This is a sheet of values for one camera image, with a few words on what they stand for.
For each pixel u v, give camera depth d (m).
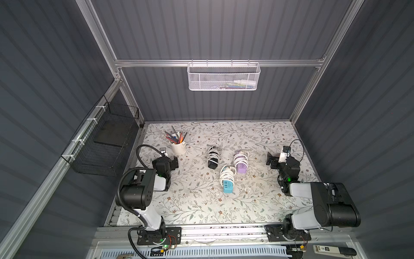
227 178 0.87
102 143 0.73
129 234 0.67
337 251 0.66
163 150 0.84
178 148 0.99
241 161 0.91
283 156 0.81
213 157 0.94
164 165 0.74
